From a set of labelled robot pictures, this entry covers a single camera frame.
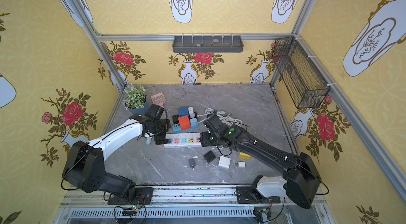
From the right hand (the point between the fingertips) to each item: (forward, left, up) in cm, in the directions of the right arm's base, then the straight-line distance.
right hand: (201, 142), depth 79 cm
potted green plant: (+23, +40, +3) cm, 46 cm away
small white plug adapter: (-6, -21, -11) cm, 25 cm away
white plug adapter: (-6, -12, -10) cm, 17 cm away
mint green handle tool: (+3, +31, -10) cm, 33 cm away
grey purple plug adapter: (-6, +5, -12) cm, 14 cm away
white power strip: (+5, +12, -10) cm, 16 cm away
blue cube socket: (+20, +12, -4) cm, 24 cm away
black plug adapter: (-4, -4, -10) cm, 11 cm away
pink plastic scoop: (+37, +33, -13) cm, 51 cm away
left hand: (+8, +17, -4) cm, 19 cm away
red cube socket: (+14, +11, -5) cm, 18 cm away
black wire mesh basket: (+22, -48, +20) cm, 57 cm away
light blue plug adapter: (+15, +6, -8) cm, 18 cm away
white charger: (+21, +7, -7) cm, 23 cm away
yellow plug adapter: (-3, -23, -8) cm, 24 cm away
